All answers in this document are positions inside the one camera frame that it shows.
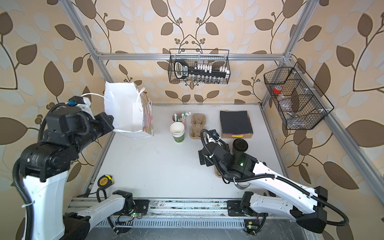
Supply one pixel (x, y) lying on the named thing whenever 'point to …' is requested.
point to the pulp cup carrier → (217, 172)
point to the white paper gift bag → (131, 107)
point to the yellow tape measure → (105, 181)
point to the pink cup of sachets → (180, 117)
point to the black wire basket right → (300, 103)
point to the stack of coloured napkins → (236, 122)
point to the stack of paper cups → (177, 130)
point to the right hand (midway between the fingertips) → (209, 151)
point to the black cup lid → (240, 145)
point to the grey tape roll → (240, 187)
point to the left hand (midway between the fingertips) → (114, 115)
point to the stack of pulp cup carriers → (198, 120)
